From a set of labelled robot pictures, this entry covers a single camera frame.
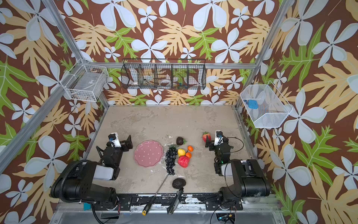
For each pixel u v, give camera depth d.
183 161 0.84
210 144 0.82
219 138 0.76
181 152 0.89
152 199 0.74
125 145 0.80
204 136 0.98
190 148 0.92
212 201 0.74
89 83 0.84
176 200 0.74
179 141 0.93
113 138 0.75
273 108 0.78
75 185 0.44
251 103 0.86
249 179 0.45
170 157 0.87
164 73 0.96
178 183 0.76
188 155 0.89
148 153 0.91
